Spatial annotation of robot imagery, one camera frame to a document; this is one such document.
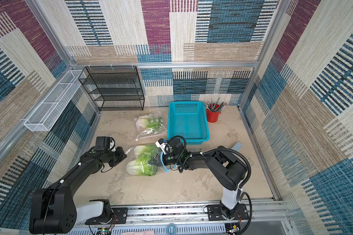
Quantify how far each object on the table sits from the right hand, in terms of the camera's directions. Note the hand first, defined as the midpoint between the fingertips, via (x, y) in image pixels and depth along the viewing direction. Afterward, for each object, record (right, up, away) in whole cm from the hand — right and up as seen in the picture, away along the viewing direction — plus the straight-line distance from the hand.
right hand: (153, 163), depth 83 cm
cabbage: (-4, +23, +19) cm, 30 cm away
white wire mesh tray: (-50, +26, -11) cm, 57 cm away
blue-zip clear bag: (+4, +5, -8) cm, 10 cm away
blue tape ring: (+10, -26, -12) cm, 30 cm away
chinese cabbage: (-4, 0, -2) cm, 5 cm away
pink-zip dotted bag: (-9, +16, +17) cm, 25 cm away
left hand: (-16, +4, +5) cm, 17 cm away
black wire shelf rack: (-33, +48, +26) cm, 64 cm away
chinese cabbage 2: (-5, +5, +2) cm, 7 cm away
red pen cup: (+39, +27, +26) cm, 54 cm away
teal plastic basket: (+22, +25, +33) cm, 47 cm away
